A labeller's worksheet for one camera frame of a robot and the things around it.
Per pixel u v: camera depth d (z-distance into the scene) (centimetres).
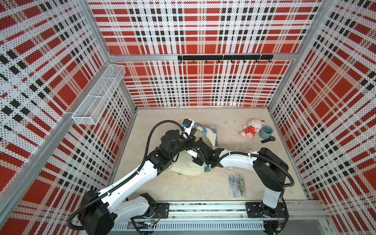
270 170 46
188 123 60
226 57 88
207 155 68
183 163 86
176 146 57
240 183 81
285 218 70
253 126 101
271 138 101
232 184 82
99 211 38
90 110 89
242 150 96
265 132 99
